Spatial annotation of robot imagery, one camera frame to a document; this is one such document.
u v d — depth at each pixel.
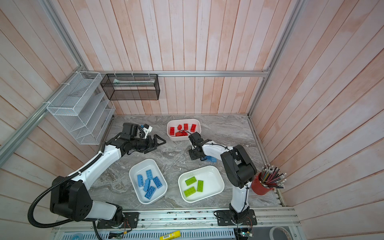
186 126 1.10
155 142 0.72
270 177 0.76
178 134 1.06
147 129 0.78
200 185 0.84
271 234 0.69
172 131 1.06
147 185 0.82
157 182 0.84
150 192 0.80
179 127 1.11
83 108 0.73
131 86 1.06
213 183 0.87
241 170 0.51
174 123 1.11
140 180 0.84
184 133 1.07
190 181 0.86
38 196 0.38
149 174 0.88
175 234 0.69
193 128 1.11
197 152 0.72
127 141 0.64
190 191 0.81
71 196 0.41
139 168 0.88
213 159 0.93
